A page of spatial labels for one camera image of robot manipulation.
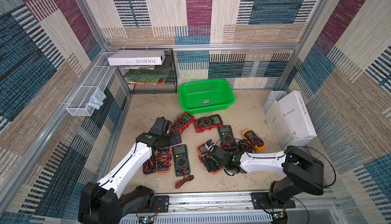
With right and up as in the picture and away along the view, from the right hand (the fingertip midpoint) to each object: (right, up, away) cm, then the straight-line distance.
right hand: (209, 159), depth 86 cm
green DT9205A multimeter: (-16, +1, -1) cm, 16 cm away
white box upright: (+46, +24, -3) cm, 52 cm away
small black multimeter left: (-32, -2, -6) cm, 32 cm away
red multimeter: (-15, +20, +11) cm, 27 cm away
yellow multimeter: (+28, +8, +3) cm, 29 cm away
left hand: (-19, +13, -3) cm, 23 cm away
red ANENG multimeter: (-1, +19, +13) cm, 23 cm away
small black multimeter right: (+20, +7, +1) cm, 21 cm away
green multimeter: (+12, +8, +3) cm, 15 cm away
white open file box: (+41, +18, +5) cm, 45 cm away
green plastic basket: (0, +37, +29) cm, 47 cm away
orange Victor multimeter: (-25, +1, -3) cm, 25 cm away
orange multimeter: (-4, +5, 0) cm, 7 cm away
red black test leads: (-13, -8, -7) cm, 16 cm away
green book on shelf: (-37, +48, +7) cm, 61 cm away
